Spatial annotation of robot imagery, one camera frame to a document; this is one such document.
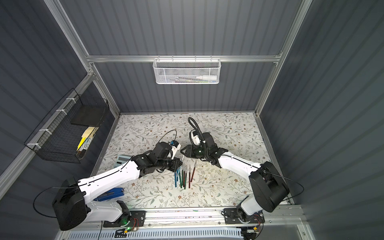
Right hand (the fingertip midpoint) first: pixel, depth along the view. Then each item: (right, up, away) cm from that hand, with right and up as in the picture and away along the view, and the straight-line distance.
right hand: (184, 151), depth 81 cm
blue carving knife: (-5, -16, +6) cm, 18 cm away
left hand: (0, -7, -4) cm, 8 cm away
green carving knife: (+1, -18, +4) cm, 18 cm away
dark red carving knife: (+6, -10, +12) cm, 17 cm away
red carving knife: (+3, -17, +5) cm, 18 cm away
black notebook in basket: (-54, +20, +3) cm, 58 cm away
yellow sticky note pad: (-48, +9, -9) cm, 50 cm away
